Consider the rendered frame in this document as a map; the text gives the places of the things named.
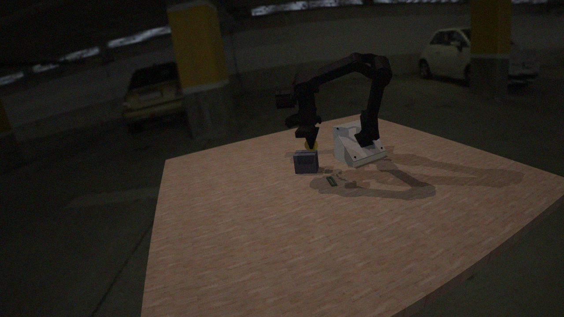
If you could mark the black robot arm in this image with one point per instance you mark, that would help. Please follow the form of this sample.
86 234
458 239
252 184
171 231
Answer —
306 83

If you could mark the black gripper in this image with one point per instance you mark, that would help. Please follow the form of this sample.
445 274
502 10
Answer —
308 130

